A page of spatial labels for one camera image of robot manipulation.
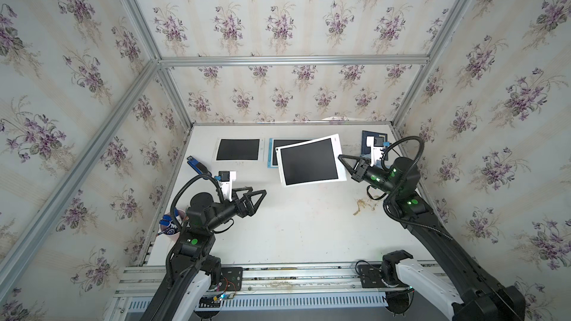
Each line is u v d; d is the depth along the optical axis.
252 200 0.64
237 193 0.72
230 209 0.64
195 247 0.54
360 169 0.63
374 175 0.63
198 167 0.99
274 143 1.11
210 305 0.71
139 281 0.74
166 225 0.75
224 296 0.70
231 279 0.73
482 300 0.39
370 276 0.73
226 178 0.65
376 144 0.64
